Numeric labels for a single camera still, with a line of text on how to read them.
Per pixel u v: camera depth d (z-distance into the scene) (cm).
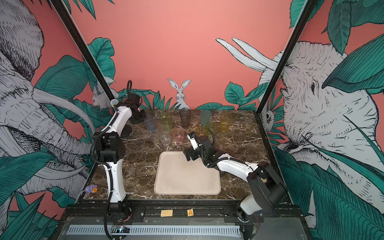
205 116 118
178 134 103
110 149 59
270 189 44
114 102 90
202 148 66
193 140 76
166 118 118
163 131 105
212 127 107
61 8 70
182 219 74
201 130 75
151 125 100
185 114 101
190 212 74
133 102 76
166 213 75
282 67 92
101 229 70
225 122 107
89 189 79
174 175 88
